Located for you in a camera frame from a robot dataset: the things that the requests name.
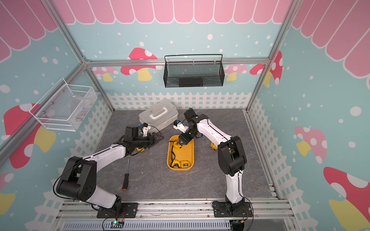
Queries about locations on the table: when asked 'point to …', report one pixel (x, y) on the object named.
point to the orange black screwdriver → (125, 184)
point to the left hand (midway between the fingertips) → (162, 141)
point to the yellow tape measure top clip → (214, 146)
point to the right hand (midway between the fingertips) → (184, 139)
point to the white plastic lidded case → (159, 115)
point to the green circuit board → (115, 224)
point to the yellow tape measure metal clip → (185, 164)
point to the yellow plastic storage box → (180, 158)
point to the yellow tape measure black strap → (174, 153)
